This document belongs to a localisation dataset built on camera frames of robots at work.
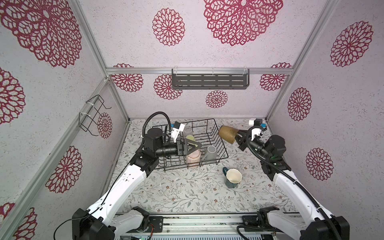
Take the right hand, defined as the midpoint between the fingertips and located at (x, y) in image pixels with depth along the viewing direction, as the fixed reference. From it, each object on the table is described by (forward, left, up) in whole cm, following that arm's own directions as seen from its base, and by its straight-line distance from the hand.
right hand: (233, 128), depth 69 cm
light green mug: (+12, +20, -22) cm, 32 cm away
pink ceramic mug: (-4, +19, -22) cm, 29 cm away
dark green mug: (-10, -5, -30) cm, 32 cm away
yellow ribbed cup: (-3, +3, 0) cm, 4 cm away
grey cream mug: (+1, +8, -24) cm, 25 cm away
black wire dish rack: (+27, +11, -34) cm, 45 cm away
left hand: (-10, +16, -2) cm, 20 cm away
